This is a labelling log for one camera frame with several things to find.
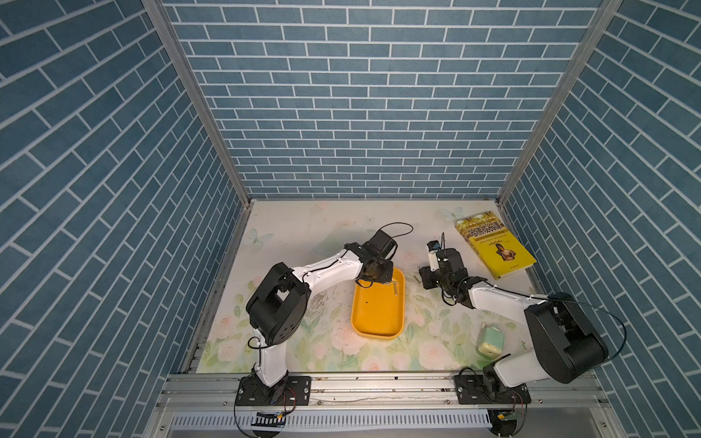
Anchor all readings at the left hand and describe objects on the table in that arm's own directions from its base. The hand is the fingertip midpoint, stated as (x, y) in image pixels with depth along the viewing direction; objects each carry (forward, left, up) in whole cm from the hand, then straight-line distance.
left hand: (393, 278), depth 89 cm
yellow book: (+13, -42, -3) cm, 44 cm away
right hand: (+4, -12, -2) cm, 13 cm away
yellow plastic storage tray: (-9, +5, -5) cm, 12 cm away
